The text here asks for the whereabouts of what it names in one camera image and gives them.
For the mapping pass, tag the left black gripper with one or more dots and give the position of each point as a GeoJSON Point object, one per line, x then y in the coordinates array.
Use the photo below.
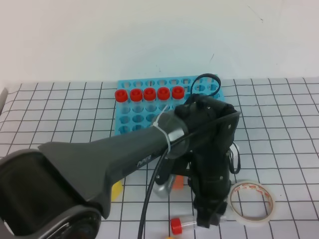
{"type": "Point", "coordinates": [210, 167]}

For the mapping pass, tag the white tape roll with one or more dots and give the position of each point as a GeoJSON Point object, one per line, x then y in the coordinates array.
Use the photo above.
{"type": "Point", "coordinates": [251, 204]}

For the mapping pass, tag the red-capped test tube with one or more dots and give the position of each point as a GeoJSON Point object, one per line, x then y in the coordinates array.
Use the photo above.
{"type": "Point", "coordinates": [181, 225]}

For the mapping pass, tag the orange cube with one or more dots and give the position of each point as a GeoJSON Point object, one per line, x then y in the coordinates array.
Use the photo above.
{"type": "Point", "coordinates": [178, 183]}

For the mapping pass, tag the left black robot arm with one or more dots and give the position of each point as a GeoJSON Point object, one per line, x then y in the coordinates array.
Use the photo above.
{"type": "Point", "coordinates": [63, 190]}

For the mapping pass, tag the red-capped racked tube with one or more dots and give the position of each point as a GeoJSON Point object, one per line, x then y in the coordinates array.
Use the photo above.
{"type": "Point", "coordinates": [177, 96]}
{"type": "Point", "coordinates": [163, 95]}
{"type": "Point", "coordinates": [121, 97]}
{"type": "Point", "coordinates": [150, 99]}
{"type": "Point", "coordinates": [136, 96]}

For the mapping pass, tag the blue test tube rack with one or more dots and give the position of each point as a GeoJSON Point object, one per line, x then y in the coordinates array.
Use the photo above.
{"type": "Point", "coordinates": [204, 90]}

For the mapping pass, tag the white cube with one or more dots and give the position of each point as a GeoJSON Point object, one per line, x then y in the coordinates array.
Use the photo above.
{"type": "Point", "coordinates": [234, 153]}

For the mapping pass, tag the yellow cube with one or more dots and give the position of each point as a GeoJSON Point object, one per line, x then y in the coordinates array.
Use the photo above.
{"type": "Point", "coordinates": [117, 189]}

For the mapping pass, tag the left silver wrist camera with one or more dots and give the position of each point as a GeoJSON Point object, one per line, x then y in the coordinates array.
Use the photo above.
{"type": "Point", "coordinates": [164, 190]}

